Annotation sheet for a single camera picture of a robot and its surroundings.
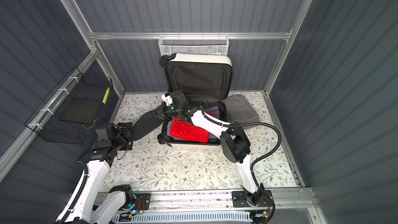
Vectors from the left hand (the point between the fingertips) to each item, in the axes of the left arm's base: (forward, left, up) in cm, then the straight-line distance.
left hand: (132, 128), depth 79 cm
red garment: (+4, -24, -10) cm, 26 cm away
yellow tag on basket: (+16, +15, +8) cm, 23 cm away
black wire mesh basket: (+8, +27, +10) cm, 30 cm away
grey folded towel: (+20, -63, -13) cm, 67 cm away
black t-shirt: (+1, -8, +2) cm, 8 cm away
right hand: (+3, -10, +6) cm, 12 cm away
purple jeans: (+17, -45, -9) cm, 49 cm away
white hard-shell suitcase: (+24, -40, +11) cm, 48 cm away
